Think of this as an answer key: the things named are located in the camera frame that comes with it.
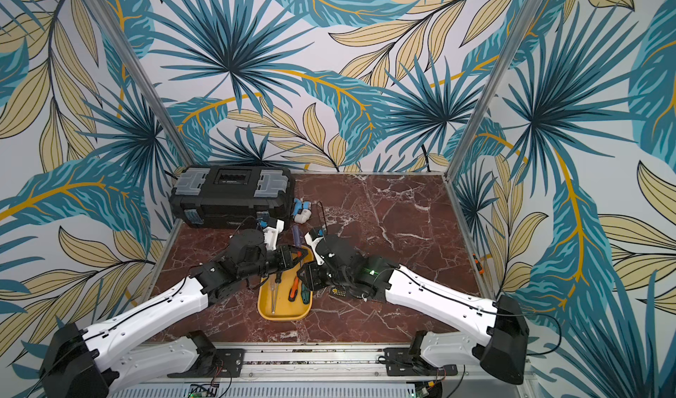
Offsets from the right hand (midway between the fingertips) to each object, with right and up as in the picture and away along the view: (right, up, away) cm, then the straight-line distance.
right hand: (300, 272), depth 70 cm
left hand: (+1, +3, +4) cm, 5 cm away
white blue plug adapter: (-4, +15, +34) cm, 37 cm away
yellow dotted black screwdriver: (+10, -10, +14) cm, 20 cm away
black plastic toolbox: (-26, +20, +18) cm, 38 cm away
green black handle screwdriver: (0, -11, +13) cm, 17 cm away
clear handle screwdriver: (-11, -10, +16) cm, 22 cm away
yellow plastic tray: (-8, -12, +15) cm, 21 cm away
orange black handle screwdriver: (-5, -11, +14) cm, 18 cm away
